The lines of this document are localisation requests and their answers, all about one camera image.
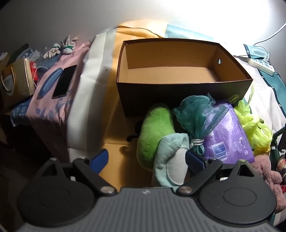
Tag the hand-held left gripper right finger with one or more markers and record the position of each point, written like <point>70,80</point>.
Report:
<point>194,160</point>

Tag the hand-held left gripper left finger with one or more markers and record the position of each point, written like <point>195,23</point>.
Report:
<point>99,159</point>

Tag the light teal cloth pad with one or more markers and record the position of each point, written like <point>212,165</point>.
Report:
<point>167,156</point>

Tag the teal mesh bath sponge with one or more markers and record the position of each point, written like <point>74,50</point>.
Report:
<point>196,116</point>

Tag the green plush toy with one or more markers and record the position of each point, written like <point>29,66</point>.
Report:
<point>154,131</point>

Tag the brown cardboard box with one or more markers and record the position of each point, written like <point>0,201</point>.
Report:
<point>178,98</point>

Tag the yellow-green mesh bath sponge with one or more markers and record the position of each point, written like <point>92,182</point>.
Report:
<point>252,125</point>

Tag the pink plush toy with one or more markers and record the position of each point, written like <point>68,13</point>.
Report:
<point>265,169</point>

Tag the purple plastic packet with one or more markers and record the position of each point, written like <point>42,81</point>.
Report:
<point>225,136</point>

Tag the pink printed cloth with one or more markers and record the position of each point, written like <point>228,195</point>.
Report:
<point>44,104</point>

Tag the black smartphone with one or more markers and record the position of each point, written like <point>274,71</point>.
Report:
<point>64,81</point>

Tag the colour block bed sheet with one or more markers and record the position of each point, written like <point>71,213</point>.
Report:
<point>98,73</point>

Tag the gold paper gift bag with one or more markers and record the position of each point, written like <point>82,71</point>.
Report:
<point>17,87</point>

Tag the small red packet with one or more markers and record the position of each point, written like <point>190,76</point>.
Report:
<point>33,71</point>

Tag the white gloves bundle green band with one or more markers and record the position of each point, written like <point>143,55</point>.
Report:
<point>66,49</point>

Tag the white power strip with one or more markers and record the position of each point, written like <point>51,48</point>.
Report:
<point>261,63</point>

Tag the dark metal frame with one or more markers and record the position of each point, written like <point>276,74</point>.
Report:
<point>274,156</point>

